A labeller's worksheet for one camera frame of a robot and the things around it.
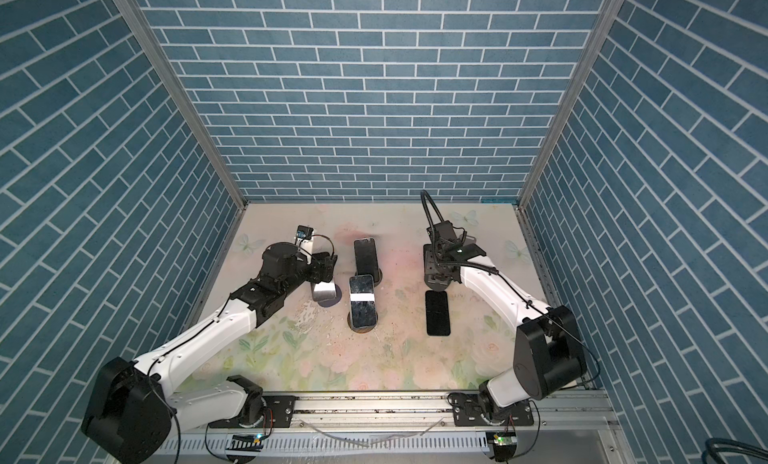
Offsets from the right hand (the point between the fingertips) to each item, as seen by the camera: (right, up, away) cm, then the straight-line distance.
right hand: (435, 259), depth 88 cm
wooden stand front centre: (-22, -20, -2) cm, 30 cm away
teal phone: (-21, -1, +5) cm, 22 cm away
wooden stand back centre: (-17, -7, +10) cm, 21 cm away
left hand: (-32, +3, -5) cm, 33 cm away
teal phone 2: (-21, -12, -4) cm, 25 cm away
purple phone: (-32, -13, +3) cm, 35 cm away
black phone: (+1, -17, +3) cm, 17 cm away
